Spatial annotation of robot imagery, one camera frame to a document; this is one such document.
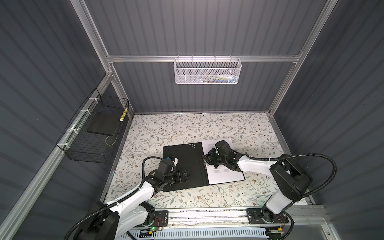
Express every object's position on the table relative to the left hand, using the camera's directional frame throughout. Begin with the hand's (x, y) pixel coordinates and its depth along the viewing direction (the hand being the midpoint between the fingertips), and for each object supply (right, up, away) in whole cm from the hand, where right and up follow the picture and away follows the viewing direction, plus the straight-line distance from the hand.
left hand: (185, 175), depth 84 cm
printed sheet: (+23, 0, +4) cm, 23 cm away
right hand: (+10, +10, +3) cm, 14 cm away
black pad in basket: (-40, +30, -10) cm, 50 cm away
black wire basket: (-46, +23, -12) cm, 53 cm away
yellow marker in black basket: (-34, +35, -3) cm, 49 cm away
